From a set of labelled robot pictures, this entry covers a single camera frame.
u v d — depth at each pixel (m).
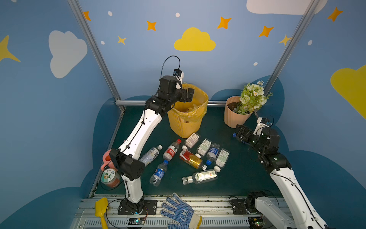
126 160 0.44
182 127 0.91
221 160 0.88
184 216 0.72
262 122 0.64
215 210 0.75
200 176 0.80
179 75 0.62
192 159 0.86
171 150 0.89
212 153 0.91
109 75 0.99
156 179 0.82
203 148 0.94
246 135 0.66
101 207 0.73
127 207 0.68
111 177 0.76
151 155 0.88
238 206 0.75
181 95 0.65
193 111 0.80
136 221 0.71
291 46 0.84
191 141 0.96
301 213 0.40
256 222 0.72
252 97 0.91
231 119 1.01
